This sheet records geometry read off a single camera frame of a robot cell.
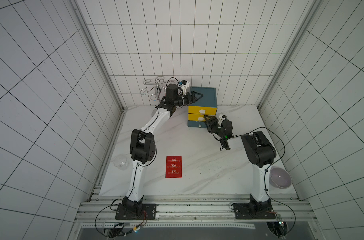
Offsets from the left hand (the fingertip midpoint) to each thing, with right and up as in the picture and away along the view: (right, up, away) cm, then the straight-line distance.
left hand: (200, 98), depth 87 cm
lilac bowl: (+45, -46, -4) cm, 64 cm away
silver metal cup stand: (-26, +10, +5) cm, 28 cm away
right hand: (+5, -10, +11) cm, 16 cm away
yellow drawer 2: (0, -11, +11) cm, 16 cm away
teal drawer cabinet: (+5, -3, +6) cm, 8 cm away
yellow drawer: (+2, -7, +5) cm, 9 cm away
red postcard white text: (-16, -42, +1) cm, 45 cm away
